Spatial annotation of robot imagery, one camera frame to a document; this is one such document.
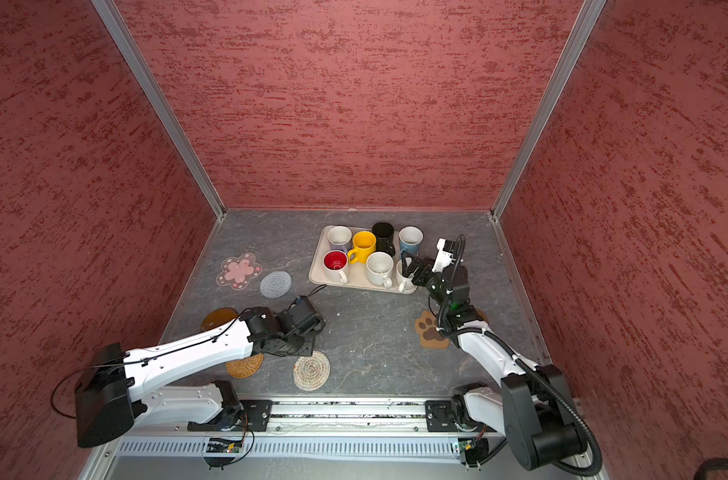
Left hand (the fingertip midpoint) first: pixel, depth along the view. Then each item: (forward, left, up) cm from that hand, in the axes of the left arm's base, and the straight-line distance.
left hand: (305, 350), depth 79 cm
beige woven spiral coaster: (-4, -1, -6) cm, 8 cm away
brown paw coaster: (+10, -35, -6) cm, 37 cm away
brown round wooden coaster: (+1, -42, +21) cm, 47 cm away
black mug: (+41, -22, +2) cm, 46 cm away
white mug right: (+20, -28, +3) cm, 34 cm away
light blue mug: (+40, -31, 0) cm, 51 cm away
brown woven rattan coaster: (-3, +17, -6) cm, 19 cm away
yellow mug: (+36, -15, +1) cm, 39 cm away
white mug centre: (+29, -20, -3) cm, 36 cm away
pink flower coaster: (+29, +30, -8) cm, 43 cm away
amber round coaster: (+13, +32, -8) cm, 35 cm away
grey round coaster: (+24, +15, -6) cm, 29 cm away
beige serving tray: (+29, -12, -5) cm, 32 cm away
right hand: (+22, -28, +12) cm, 38 cm away
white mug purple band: (+43, -6, -4) cm, 43 cm away
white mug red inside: (+31, -5, -4) cm, 31 cm away
